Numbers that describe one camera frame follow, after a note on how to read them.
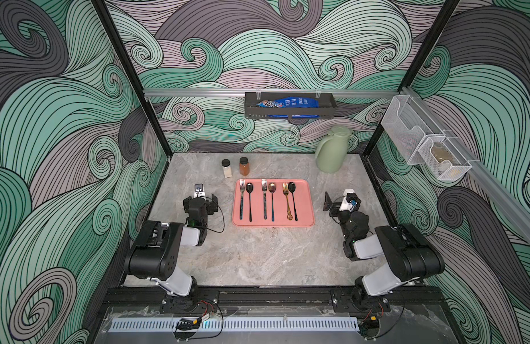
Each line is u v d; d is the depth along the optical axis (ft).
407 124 3.03
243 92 3.08
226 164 3.40
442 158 2.19
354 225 2.25
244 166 3.45
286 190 3.40
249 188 3.40
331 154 3.38
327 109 2.99
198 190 2.61
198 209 2.35
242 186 3.47
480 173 1.97
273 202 3.30
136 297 2.44
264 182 3.51
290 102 3.03
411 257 1.48
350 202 2.39
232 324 2.29
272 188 3.40
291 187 3.40
